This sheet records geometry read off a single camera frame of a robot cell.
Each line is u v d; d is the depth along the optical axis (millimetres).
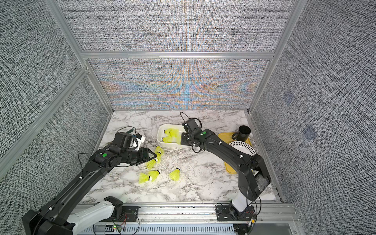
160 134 1033
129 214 733
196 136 609
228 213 654
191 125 640
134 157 635
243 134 952
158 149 970
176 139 1025
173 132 1056
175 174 855
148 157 665
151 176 840
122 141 567
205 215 748
